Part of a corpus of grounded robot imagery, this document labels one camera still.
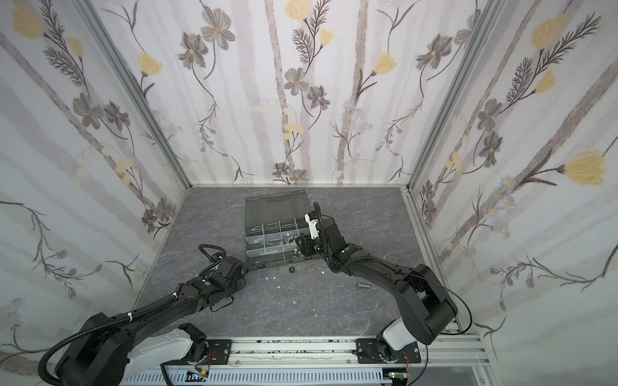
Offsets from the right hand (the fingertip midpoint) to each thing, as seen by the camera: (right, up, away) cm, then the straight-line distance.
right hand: (296, 232), depth 84 cm
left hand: (-22, -16, +4) cm, 27 cm away
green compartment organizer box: (-12, +2, +21) cm, 24 cm away
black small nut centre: (-2, -16, +9) cm, 18 cm away
